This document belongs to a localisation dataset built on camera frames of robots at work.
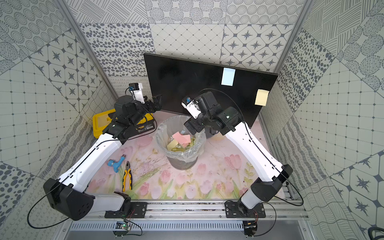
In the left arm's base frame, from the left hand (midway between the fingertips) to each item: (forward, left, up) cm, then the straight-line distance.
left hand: (151, 92), depth 71 cm
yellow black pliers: (-24, +18, -40) cm, 50 cm away
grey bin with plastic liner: (-16, -14, -25) cm, 33 cm away
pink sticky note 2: (-13, -18, -22) cm, 31 cm away
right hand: (-10, -22, -8) cm, 26 cm away
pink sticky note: (-11, -12, -22) cm, 28 cm away
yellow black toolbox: (0, +38, -25) cm, 45 cm away
